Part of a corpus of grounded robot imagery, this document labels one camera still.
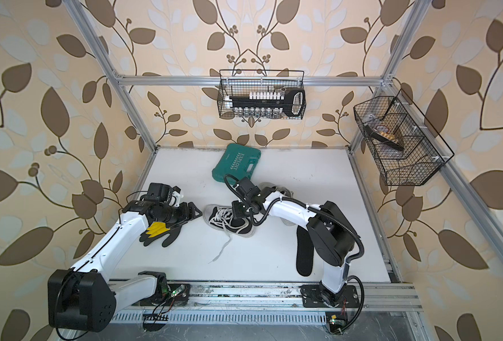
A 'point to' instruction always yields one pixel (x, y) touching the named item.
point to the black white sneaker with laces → (222, 217)
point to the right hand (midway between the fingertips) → (235, 211)
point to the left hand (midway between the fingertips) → (191, 214)
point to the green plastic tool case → (238, 160)
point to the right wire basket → (406, 148)
